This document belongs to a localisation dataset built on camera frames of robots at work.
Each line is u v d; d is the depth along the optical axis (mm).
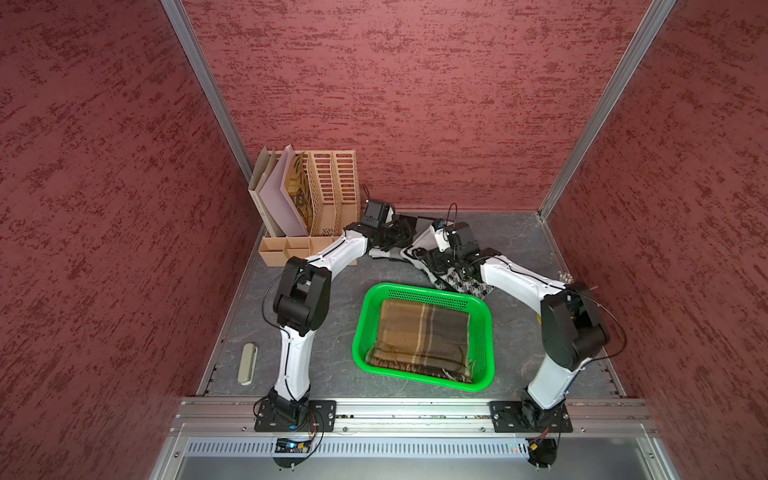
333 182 1138
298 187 1002
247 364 793
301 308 541
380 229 779
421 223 1124
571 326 481
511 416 736
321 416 743
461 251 712
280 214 935
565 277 818
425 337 838
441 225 816
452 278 947
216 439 710
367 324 810
